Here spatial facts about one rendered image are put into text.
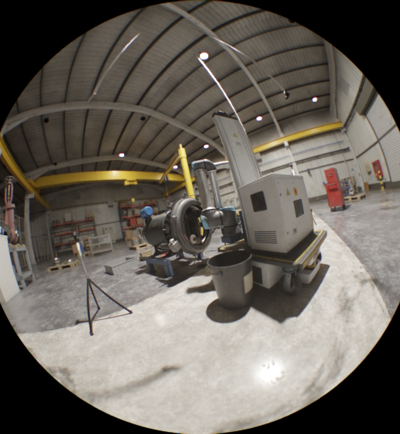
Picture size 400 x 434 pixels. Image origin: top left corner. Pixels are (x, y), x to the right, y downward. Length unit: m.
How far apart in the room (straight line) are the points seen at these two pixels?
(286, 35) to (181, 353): 10.61
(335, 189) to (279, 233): 3.70
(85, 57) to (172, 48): 3.93
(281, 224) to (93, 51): 8.17
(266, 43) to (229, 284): 9.66
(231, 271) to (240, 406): 0.73
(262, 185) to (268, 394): 1.08
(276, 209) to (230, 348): 0.82
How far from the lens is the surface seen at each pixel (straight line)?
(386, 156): 10.09
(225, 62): 8.93
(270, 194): 0.83
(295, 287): 0.97
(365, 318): 0.97
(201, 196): 1.25
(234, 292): 0.88
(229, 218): 1.18
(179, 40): 8.00
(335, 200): 4.43
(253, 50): 9.21
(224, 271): 0.79
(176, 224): 1.43
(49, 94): 9.16
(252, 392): 0.68
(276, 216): 0.83
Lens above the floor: 0.67
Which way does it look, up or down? 1 degrees up
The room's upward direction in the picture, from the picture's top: 13 degrees counter-clockwise
